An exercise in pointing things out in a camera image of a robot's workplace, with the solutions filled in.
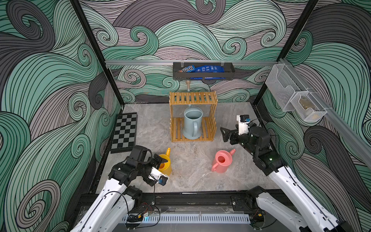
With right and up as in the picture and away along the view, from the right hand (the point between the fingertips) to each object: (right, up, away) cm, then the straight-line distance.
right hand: (230, 127), depth 73 cm
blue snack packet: (-8, +36, +19) cm, 41 cm away
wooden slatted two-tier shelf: (-6, -1, +31) cm, 32 cm away
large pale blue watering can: (-19, -1, +8) cm, 21 cm away
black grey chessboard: (-65, -8, +24) cm, 70 cm away
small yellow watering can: (-34, -21, +1) cm, 40 cm away
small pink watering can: (-2, -18, +5) cm, 19 cm away
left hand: (-36, -19, +1) cm, 41 cm away
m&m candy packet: (-20, +36, +19) cm, 46 cm away
